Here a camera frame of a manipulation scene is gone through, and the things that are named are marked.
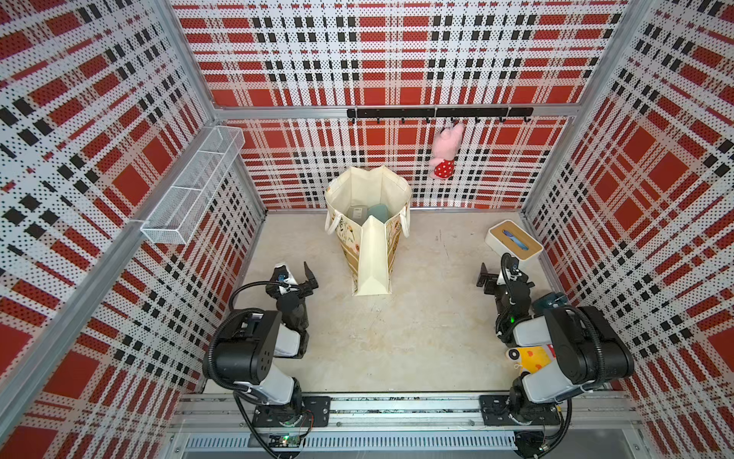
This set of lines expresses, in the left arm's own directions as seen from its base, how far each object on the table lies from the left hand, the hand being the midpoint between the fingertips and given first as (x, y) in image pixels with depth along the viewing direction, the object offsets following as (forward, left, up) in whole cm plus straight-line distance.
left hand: (295, 266), depth 89 cm
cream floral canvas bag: (+2, -23, +5) cm, 24 cm away
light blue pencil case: (+24, -18, -1) cm, 30 cm away
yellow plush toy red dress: (-27, -68, -5) cm, 73 cm away
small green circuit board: (-44, -4, -11) cm, 46 cm away
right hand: (+2, -66, -3) cm, 66 cm away
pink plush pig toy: (+33, -49, +22) cm, 63 cm away
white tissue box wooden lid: (+19, -75, -9) cm, 78 cm away
